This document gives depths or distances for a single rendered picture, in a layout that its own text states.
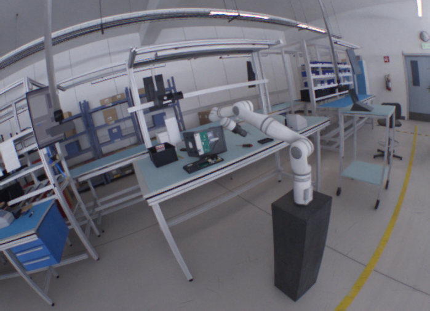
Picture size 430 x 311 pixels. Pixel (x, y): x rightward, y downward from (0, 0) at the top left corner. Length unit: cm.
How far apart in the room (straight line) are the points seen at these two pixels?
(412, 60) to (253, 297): 706
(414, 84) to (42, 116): 801
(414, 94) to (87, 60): 962
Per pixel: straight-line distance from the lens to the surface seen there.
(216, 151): 146
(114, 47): 570
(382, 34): 727
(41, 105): 185
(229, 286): 171
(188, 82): 577
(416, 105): 721
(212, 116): 130
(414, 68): 715
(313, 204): 100
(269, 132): 94
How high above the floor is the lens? 144
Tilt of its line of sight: 16 degrees down
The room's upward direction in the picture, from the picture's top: 13 degrees counter-clockwise
